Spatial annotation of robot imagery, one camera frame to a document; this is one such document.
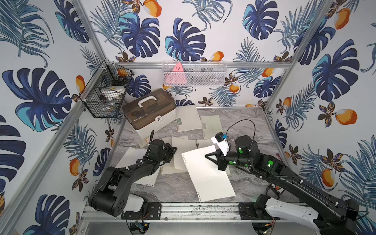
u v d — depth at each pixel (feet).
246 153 1.61
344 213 1.28
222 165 1.87
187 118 3.70
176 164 2.57
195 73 3.29
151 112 2.97
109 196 1.43
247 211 2.45
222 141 1.86
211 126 3.70
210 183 2.22
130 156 3.09
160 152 2.35
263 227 2.23
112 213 1.42
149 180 2.82
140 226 2.38
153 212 2.50
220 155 1.92
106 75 2.98
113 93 2.62
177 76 2.93
